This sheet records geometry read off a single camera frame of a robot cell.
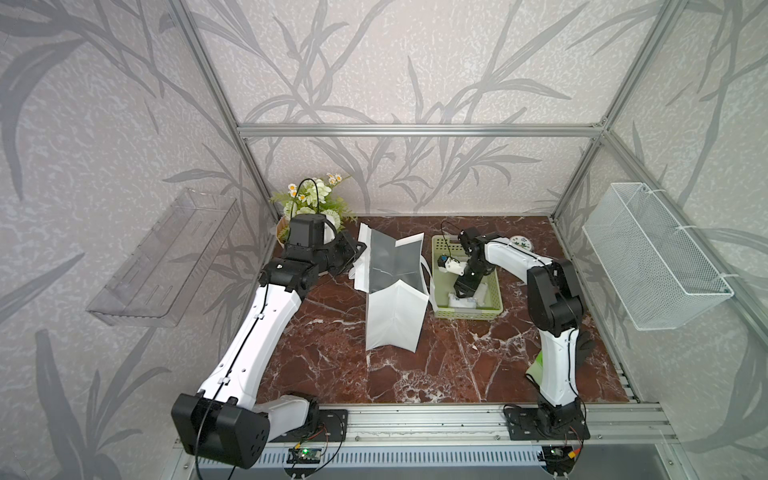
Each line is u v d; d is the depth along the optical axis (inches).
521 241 40.1
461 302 36.2
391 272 35.1
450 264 36.1
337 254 25.1
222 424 14.5
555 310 22.0
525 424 28.9
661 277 23.6
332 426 28.9
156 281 26.4
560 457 28.6
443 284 36.4
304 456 28.0
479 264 32.7
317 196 31.8
